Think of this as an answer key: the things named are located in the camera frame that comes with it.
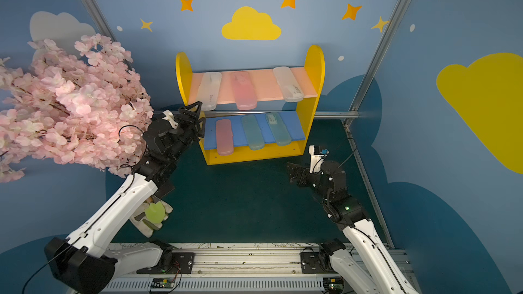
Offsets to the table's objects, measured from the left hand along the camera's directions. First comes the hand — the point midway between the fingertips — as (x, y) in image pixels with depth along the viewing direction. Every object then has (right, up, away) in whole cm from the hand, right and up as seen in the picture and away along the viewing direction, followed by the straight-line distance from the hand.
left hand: (203, 105), depth 66 cm
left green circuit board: (-16, -63, +5) cm, 66 cm away
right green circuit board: (+46, -65, +6) cm, 79 cm away
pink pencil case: (+1, -10, +29) cm, 30 cm away
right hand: (+33, -20, +7) cm, 39 cm away
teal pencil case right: (+28, -6, +33) cm, 44 cm away
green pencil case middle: (+15, -8, +30) cm, 34 cm away
